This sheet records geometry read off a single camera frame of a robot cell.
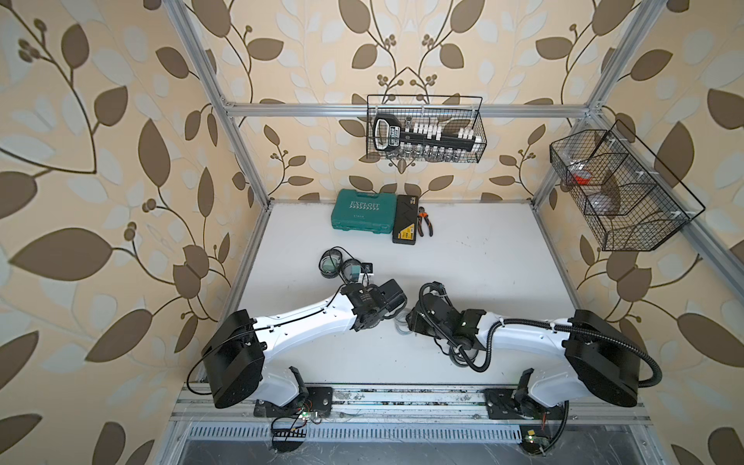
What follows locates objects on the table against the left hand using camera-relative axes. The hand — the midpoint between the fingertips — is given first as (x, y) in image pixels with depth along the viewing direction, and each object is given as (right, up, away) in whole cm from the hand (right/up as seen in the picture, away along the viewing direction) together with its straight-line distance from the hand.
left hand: (366, 302), depth 82 cm
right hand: (+13, -6, +4) cm, 15 cm away
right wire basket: (+68, +28, -9) cm, 74 cm away
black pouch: (+27, -15, -2) cm, 31 cm away
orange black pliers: (+21, +27, +34) cm, 48 cm away
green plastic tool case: (-3, +28, +30) cm, 41 cm away
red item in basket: (+61, +36, -1) cm, 71 cm away
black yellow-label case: (+14, +25, +32) cm, 43 cm away
